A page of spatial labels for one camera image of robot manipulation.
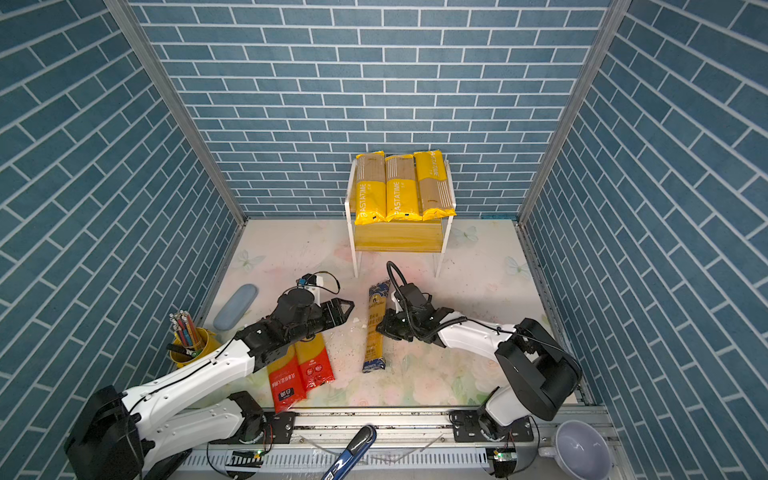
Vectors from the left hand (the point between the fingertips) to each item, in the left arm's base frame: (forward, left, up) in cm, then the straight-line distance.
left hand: (350, 308), depth 79 cm
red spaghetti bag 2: (-15, +17, -12) cm, 25 cm away
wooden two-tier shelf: (+23, -13, +4) cm, 27 cm away
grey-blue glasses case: (+8, +38, -13) cm, 41 cm away
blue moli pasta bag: (+6, -7, -10) cm, 13 cm away
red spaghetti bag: (-10, +10, -13) cm, 19 cm away
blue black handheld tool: (-33, -1, -10) cm, 35 cm away
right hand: (-2, -6, -7) cm, 9 cm away
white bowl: (-32, -56, -12) cm, 66 cm away
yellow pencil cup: (-7, +42, -5) cm, 43 cm away
